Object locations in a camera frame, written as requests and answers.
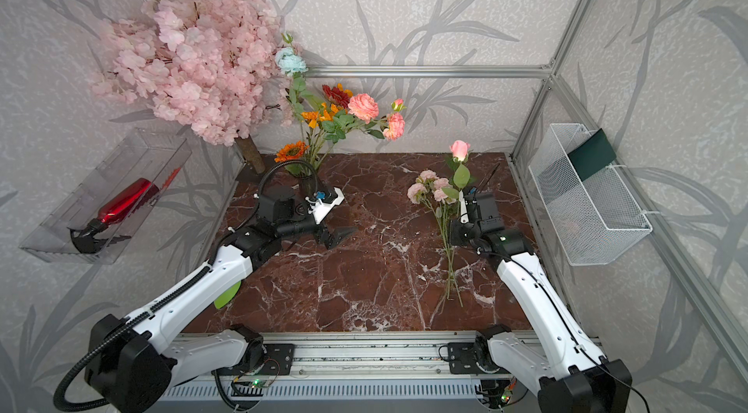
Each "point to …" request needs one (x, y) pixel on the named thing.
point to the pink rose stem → (462, 175)
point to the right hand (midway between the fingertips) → (453, 224)
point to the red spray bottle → (87, 241)
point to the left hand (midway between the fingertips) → (347, 214)
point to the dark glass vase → (308, 186)
